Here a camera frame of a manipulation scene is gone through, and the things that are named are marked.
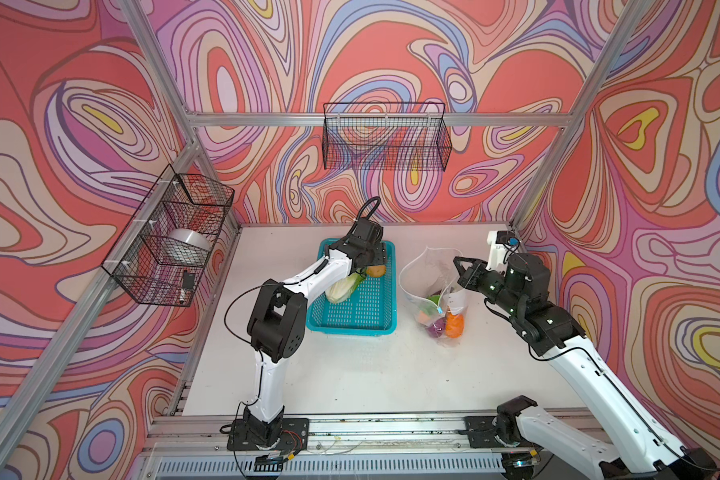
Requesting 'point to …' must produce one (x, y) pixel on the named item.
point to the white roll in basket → (186, 245)
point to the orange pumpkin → (454, 324)
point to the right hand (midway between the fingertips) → (455, 266)
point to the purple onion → (437, 328)
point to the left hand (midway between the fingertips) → (380, 251)
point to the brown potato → (375, 270)
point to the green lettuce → (340, 292)
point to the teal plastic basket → (372, 309)
